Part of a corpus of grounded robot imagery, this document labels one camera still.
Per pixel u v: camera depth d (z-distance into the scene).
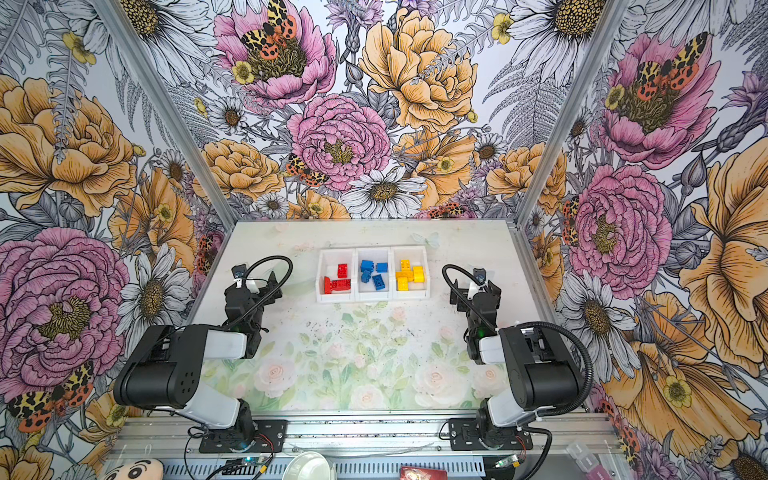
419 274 1.02
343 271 1.05
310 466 0.73
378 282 1.02
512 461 0.71
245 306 0.71
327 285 1.01
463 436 0.74
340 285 1.02
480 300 0.75
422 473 0.66
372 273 1.05
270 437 0.73
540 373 0.45
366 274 1.04
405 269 1.05
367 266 1.06
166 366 0.46
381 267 1.09
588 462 0.69
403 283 0.99
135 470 0.64
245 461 0.71
